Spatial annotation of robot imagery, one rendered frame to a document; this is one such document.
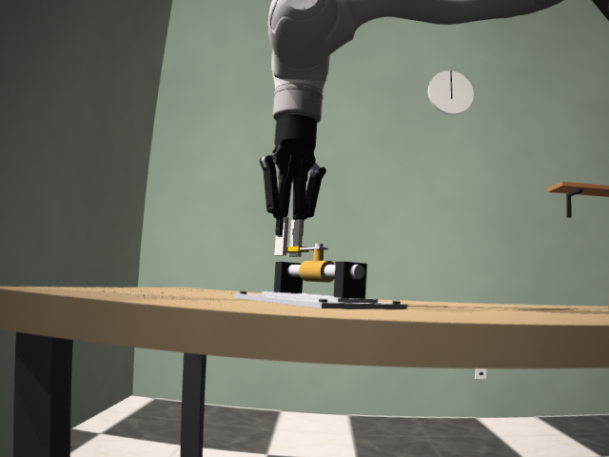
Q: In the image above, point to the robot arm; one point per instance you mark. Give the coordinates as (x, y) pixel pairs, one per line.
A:
(303, 34)

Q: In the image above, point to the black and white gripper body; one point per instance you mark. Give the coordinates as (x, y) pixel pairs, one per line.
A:
(295, 134)

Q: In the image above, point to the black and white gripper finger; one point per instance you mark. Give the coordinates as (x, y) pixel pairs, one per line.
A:
(277, 198)
(304, 199)

